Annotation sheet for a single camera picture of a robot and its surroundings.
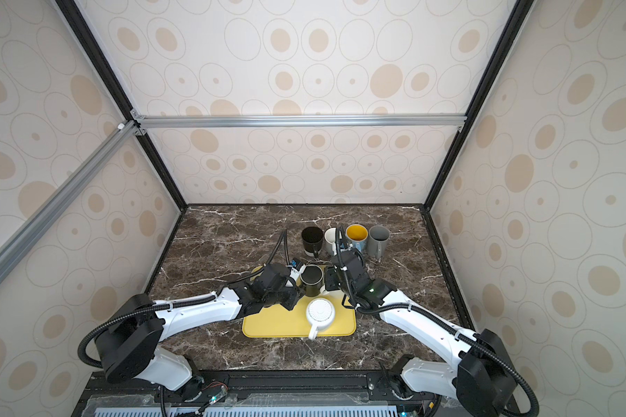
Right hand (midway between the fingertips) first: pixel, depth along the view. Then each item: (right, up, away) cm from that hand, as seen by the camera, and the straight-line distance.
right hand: (330, 268), depth 82 cm
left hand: (-7, -7, +2) cm, 10 cm away
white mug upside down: (-3, -14, -3) cm, 14 cm away
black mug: (-6, -3, +3) cm, 8 cm away
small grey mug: (+1, +9, +16) cm, 18 cm away
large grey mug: (+18, +9, +13) cm, 24 cm away
